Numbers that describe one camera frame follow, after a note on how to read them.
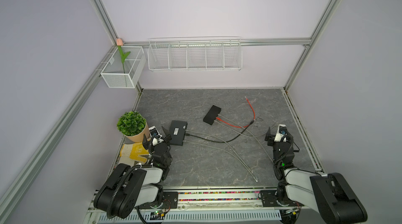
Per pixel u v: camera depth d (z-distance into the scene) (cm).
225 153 89
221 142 93
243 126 99
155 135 70
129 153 89
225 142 92
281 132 72
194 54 98
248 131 96
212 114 106
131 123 83
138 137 84
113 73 80
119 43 89
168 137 80
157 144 68
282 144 74
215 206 74
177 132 95
